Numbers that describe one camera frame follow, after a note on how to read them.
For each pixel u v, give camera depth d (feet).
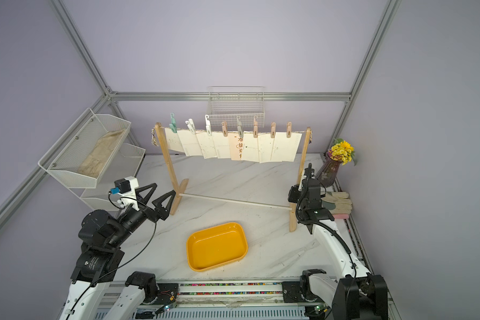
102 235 1.48
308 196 2.02
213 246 2.83
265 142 2.31
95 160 2.52
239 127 2.16
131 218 1.74
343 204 3.22
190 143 2.39
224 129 2.19
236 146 2.40
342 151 2.89
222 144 2.39
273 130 2.13
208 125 2.20
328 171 3.17
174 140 2.44
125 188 1.66
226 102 3.13
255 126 2.14
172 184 2.97
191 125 2.16
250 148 2.39
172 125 2.15
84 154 2.55
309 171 2.47
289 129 2.10
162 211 1.79
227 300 2.40
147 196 2.09
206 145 2.43
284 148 2.37
